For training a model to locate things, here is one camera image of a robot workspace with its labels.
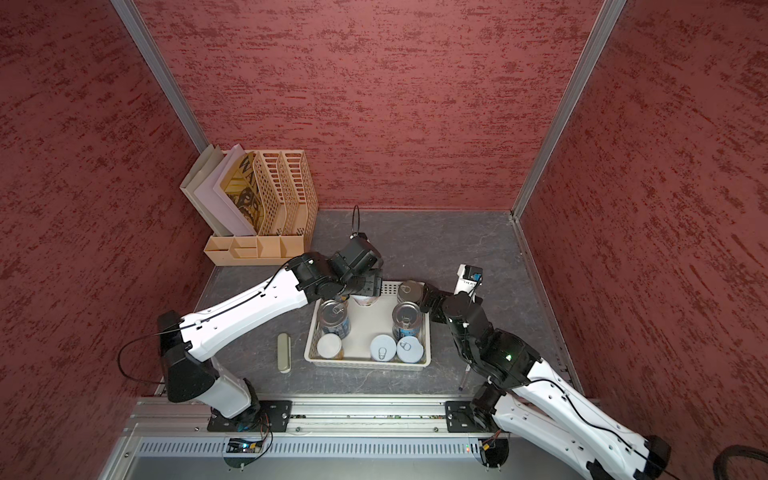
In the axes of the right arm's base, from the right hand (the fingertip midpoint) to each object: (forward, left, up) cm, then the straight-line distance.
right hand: (438, 295), depth 72 cm
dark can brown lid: (+7, +6, -11) cm, 15 cm away
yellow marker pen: (-12, -9, -22) cm, 26 cm away
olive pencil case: (-7, +43, -18) cm, 47 cm away
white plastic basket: (+3, +20, -22) cm, 30 cm away
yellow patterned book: (+42, +62, 0) cm, 75 cm away
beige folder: (+35, +71, +9) cm, 80 cm away
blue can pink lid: (0, +28, -11) cm, 30 cm away
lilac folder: (+32, +64, +3) cm, 72 cm away
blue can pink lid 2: (-1, +8, -10) cm, 13 cm away
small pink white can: (0, +19, -1) cm, 19 cm away
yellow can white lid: (-7, +29, -15) cm, 33 cm away
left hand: (+4, +18, -1) cm, 19 cm away
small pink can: (-8, +14, -15) cm, 22 cm away
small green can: (-8, +7, -16) cm, 19 cm away
